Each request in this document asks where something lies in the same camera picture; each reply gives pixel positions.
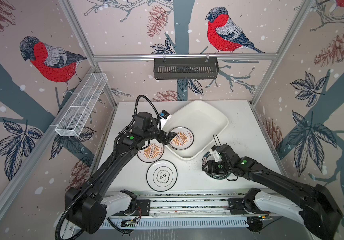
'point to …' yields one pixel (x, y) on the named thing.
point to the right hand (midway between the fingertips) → (203, 170)
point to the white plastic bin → (206, 122)
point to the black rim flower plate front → (161, 175)
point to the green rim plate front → (207, 157)
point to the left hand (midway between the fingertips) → (169, 127)
